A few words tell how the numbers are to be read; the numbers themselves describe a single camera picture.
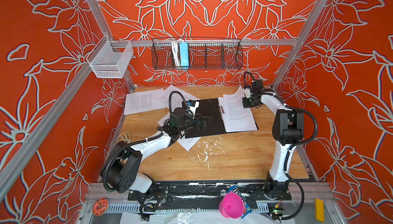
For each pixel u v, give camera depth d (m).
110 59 0.94
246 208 0.68
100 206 0.68
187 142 0.90
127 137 0.92
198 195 0.73
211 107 1.08
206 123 0.74
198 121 0.71
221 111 1.03
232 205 0.64
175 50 0.88
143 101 1.10
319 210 0.69
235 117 1.01
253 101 0.87
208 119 0.75
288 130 0.56
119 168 0.43
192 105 0.73
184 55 0.90
